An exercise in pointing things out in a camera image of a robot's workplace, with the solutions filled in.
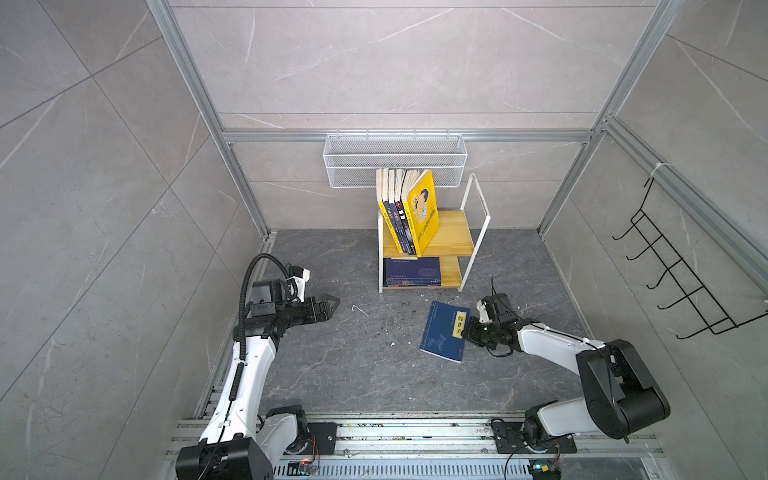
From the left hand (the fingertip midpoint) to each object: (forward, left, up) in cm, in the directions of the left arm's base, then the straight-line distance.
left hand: (324, 297), depth 80 cm
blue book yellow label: (-5, -34, -17) cm, 38 cm away
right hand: (-3, -41, -17) cm, 44 cm away
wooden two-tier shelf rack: (+17, -39, +3) cm, 43 cm away
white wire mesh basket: (+48, -6, +12) cm, 49 cm away
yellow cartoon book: (+17, -27, +17) cm, 36 cm away
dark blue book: (+15, -29, -10) cm, 34 cm away
